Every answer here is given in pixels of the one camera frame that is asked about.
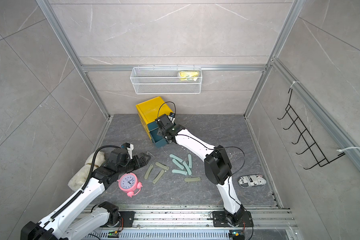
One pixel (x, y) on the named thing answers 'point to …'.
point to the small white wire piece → (147, 153)
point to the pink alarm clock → (129, 182)
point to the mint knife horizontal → (179, 171)
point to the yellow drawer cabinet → (150, 110)
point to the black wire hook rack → (311, 147)
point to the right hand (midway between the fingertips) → (162, 130)
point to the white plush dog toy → (79, 179)
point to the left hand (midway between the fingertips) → (146, 157)
